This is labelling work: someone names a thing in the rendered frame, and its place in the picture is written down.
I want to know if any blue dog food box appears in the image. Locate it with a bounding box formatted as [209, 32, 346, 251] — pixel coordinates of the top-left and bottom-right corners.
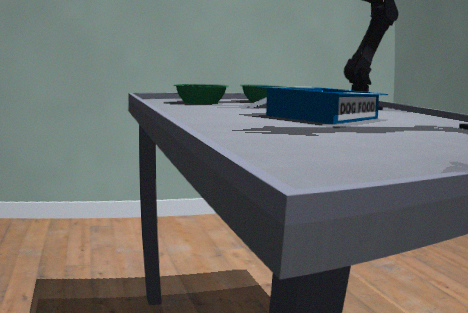
[255, 87, 384, 124]

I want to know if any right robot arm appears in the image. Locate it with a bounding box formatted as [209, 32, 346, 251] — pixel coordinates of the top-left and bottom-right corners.
[344, 0, 398, 92]

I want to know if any green bowl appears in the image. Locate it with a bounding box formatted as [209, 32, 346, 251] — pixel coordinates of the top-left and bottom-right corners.
[240, 85, 283, 102]
[174, 84, 226, 104]

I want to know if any grey table edge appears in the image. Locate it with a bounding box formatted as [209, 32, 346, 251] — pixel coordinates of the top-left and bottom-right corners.
[128, 93, 468, 226]

